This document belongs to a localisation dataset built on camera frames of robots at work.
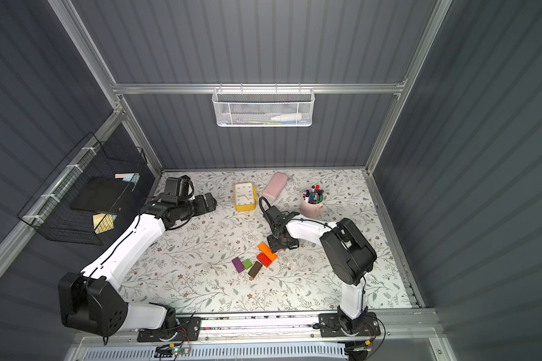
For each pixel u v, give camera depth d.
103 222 0.61
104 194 0.75
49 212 0.62
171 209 0.59
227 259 0.89
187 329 0.73
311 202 0.94
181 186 0.64
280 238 0.80
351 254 0.52
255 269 0.87
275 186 1.11
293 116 0.89
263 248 0.92
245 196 1.07
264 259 0.89
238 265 0.87
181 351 0.69
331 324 0.74
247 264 0.87
